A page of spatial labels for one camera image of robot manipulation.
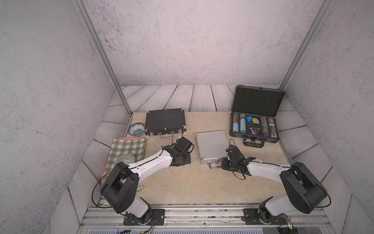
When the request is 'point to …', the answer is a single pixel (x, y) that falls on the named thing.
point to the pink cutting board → (130, 137)
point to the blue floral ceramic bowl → (136, 129)
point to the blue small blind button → (249, 118)
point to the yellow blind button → (255, 121)
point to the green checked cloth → (135, 147)
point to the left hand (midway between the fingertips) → (189, 161)
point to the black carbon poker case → (165, 122)
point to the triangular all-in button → (254, 130)
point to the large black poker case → (252, 117)
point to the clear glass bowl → (127, 158)
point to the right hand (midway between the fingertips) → (223, 163)
